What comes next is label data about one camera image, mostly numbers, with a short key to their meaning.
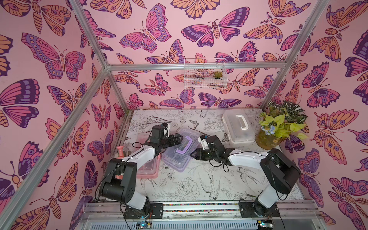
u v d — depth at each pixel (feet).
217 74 3.02
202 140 2.69
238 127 3.12
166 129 2.47
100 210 2.49
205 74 3.13
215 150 2.30
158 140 2.34
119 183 1.45
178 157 2.80
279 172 1.53
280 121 2.67
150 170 2.62
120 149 2.81
